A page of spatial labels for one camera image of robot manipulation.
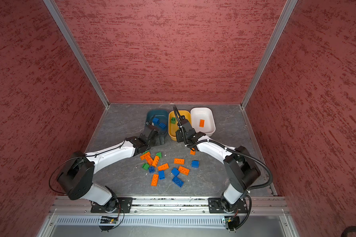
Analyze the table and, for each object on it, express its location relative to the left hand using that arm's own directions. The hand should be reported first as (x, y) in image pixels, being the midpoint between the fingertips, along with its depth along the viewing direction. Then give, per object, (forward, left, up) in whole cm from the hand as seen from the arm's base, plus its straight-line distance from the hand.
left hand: (157, 140), depth 90 cm
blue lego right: (-12, -23, -8) cm, 27 cm away
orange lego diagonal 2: (-10, -14, -8) cm, 19 cm away
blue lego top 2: (+16, -1, -6) cm, 18 cm away
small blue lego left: (-16, +3, -8) cm, 18 cm away
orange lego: (-8, +7, -7) cm, 12 cm away
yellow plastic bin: (+15, -8, -8) cm, 19 cm away
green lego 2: (+20, -9, -5) cm, 22 cm away
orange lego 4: (-16, -17, -8) cm, 24 cm away
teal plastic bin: (+20, +1, -6) cm, 21 cm away
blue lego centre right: (-17, -12, -9) cm, 22 cm away
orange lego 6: (-5, -22, -7) cm, 24 cm away
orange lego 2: (-11, 0, -6) cm, 12 cm away
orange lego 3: (-14, -4, -9) cm, 17 cm away
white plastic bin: (+29, -28, -7) cm, 41 cm away
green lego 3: (-7, -1, -6) cm, 9 cm away
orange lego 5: (+19, -30, -7) cm, 36 cm away
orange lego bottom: (-22, 0, -8) cm, 23 cm away
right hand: (+3, -14, +2) cm, 14 cm away
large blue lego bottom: (-22, -13, -9) cm, 27 cm away
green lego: (-14, +6, -6) cm, 17 cm away
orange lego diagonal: (-10, +4, -9) cm, 14 cm away
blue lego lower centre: (-18, -4, -9) cm, 21 cm away
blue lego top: (+20, +4, -5) cm, 21 cm away
